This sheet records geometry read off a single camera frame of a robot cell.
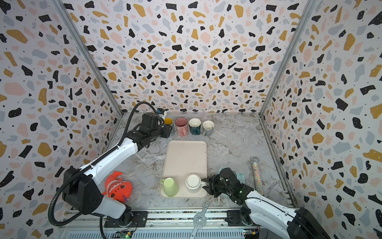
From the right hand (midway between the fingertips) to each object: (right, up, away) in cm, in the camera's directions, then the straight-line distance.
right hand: (198, 179), depth 78 cm
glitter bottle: (+35, +6, +14) cm, 38 cm away
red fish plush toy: (-41, -3, -3) cm, 41 cm away
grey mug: (+7, +28, +28) cm, 40 cm away
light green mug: (-14, -3, -3) cm, 15 cm away
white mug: (-3, -2, +2) cm, 4 cm away
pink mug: (-12, +30, +25) cm, 41 cm away
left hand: (-16, +29, +4) cm, 34 cm away
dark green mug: (-3, +29, +25) cm, 39 cm away
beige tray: (-10, +8, +18) cm, 22 cm away
